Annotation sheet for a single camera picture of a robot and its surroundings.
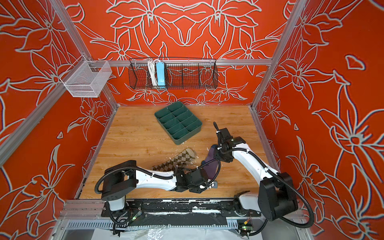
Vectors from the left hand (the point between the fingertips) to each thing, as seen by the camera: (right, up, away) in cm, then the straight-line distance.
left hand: (205, 179), depth 81 cm
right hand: (+6, +12, +3) cm, 14 cm away
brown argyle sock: (-13, +8, +9) cm, 17 cm away
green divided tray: (-16, +31, +20) cm, 40 cm away
